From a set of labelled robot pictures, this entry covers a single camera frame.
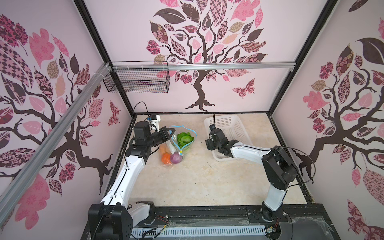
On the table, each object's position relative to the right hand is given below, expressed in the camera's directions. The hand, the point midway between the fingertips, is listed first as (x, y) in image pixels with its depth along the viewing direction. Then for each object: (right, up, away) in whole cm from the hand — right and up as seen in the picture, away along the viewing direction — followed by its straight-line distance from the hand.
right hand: (212, 137), depth 95 cm
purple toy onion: (-23, -12, -10) cm, 27 cm away
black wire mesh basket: (-48, +39, 0) cm, 62 cm away
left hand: (-21, +4, -19) cm, 29 cm away
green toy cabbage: (-18, 0, -9) cm, 20 cm away
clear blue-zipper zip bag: (-24, -7, -13) cm, 28 cm away
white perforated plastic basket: (+17, +5, +13) cm, 22 cm away
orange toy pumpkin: (-29, -12, -7) cm, 32 cm away
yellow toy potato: (-32, -7, -3) cm, 33 cm away
